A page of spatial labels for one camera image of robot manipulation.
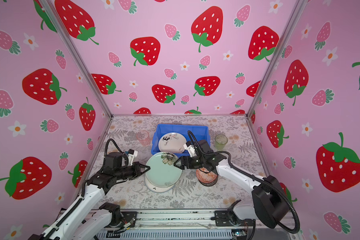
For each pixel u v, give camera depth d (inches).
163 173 30.1
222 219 28.8
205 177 31.7
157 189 33.0
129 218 29.2
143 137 43.5
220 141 40.8
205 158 25.4
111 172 24.0
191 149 30.1
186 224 28.8
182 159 28.1
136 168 27.0
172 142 41.0
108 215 24.2
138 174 26.8
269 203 16.3
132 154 29.3
